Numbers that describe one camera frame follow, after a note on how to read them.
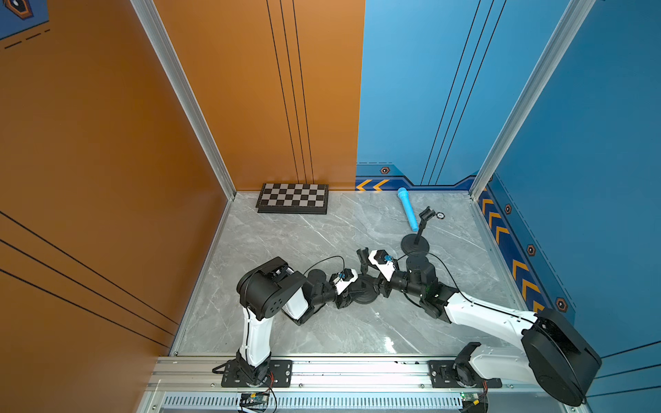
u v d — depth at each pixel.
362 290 0.85
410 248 1.00
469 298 0.57
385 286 0.70
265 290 0.51
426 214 0.86
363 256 0.75
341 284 0.79
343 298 0.80
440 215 1.12
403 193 1.15
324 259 0.85
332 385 0.73
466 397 0.72
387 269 0.69
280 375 0.74
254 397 0.72
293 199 1.13
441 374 0.72
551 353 0.42
